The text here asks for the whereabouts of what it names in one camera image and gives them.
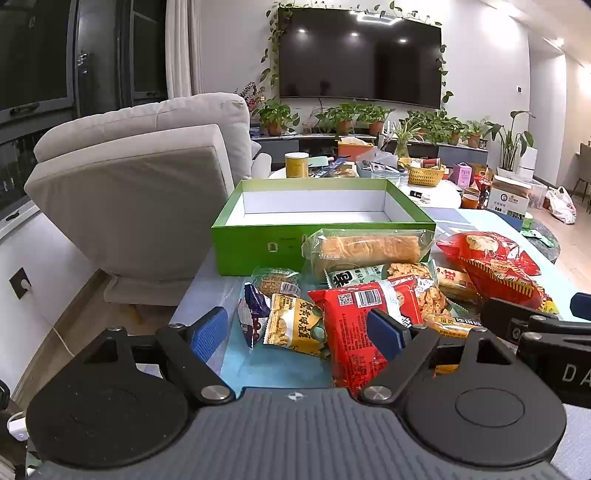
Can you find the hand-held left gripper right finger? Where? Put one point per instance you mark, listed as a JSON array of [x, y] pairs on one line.
[[385, 330]]

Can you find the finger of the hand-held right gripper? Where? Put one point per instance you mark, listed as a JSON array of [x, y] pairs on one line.
[[503, 316], [581, 305]]

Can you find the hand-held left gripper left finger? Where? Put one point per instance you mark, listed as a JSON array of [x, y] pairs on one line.
[[210, 330]]

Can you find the purple white snack packet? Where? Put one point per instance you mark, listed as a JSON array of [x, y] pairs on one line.
[[251, 318]]

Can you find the red barcode snack packet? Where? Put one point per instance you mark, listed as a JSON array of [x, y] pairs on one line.
[[341, 332]]

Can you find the small yellow snack packet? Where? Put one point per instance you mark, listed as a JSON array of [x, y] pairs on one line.
[[448, 323]]

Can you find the clear packet of crackers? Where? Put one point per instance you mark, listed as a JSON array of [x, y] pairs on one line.
[[429, 295]]

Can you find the green white snack packet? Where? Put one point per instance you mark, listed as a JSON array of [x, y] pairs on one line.
[[355, 277]]

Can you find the large red snack bag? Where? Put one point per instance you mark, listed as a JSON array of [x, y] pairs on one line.
[[512, 251]]

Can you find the yellow nut snack packet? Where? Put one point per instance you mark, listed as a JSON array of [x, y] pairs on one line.
[[291, 327]]

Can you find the bread loaf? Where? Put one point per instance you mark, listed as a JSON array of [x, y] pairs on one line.
[[369, 249]]

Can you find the round cake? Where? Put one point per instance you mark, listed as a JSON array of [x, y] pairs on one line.
[[277, 281]]

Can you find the green cardboard box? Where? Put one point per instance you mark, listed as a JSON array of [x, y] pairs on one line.
[[240, 251]]

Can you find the dark green round table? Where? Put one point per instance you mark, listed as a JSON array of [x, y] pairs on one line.
[[547, 256]]

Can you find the green foil packets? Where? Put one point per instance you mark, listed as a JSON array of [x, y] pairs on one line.
[[538, 237]]

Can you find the green cup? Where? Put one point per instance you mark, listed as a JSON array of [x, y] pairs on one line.
[[528, 221]]

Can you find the white plastic bag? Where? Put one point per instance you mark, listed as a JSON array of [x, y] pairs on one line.
[[563, 205]]

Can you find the orange cup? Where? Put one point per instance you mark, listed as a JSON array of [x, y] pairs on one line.
[[472, 191], [470, 202]]

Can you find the white brown cardboard box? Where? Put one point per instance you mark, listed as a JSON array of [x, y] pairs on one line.
[[508, 196]]

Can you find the clear plastic storage bin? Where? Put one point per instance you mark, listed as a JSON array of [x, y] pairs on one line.
[[536, 194]]

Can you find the grey dining chair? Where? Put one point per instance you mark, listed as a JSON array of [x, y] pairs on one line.
[[584, 161]]

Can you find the pink box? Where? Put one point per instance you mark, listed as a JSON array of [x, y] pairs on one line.
[[463, 176]]

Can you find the clear glass cup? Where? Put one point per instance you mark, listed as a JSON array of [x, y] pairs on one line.
[[385, 179]]

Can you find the yellow woven basket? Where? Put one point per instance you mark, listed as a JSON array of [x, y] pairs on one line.
[[422, 176]]

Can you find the blue grey bowl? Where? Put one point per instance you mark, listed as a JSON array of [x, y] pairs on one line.
[[367, 171]]

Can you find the beige sofa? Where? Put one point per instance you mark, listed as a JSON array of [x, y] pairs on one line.
[[138, 184]]

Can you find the blue packet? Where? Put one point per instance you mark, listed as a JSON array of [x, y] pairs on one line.
[[332, 168]]

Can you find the grey television console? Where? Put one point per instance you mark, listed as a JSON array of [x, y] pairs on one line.
[[457, 152]]

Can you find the tall plant in white planter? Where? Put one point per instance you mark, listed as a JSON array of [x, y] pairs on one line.
[[508, 138]]

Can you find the orange tissue box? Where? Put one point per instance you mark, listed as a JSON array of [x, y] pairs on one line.
[[353, 151]]

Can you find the potted green plant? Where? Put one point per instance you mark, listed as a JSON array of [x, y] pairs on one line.
[[341, 117], [375, 120], [474, 136], [429, 122], [453, 131], [274, 117]]

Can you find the yellow canister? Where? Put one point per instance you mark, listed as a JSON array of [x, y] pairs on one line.
[[297, 167]]

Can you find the spider plant in glass vase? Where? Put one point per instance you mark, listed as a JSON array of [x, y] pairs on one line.
[[402, 136]]

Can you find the red berry branches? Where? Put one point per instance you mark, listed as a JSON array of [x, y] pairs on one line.
[[249, 97]]

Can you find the beige curtain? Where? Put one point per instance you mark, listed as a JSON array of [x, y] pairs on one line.
[[182, 46]]

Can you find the dark glass window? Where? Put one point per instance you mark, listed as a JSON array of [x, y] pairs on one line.
[[37, 55]]

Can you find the black wall socket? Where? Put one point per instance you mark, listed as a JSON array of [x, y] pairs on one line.
[[20, 282]]

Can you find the wall television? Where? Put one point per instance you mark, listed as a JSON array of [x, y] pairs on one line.
[[360, 55]]

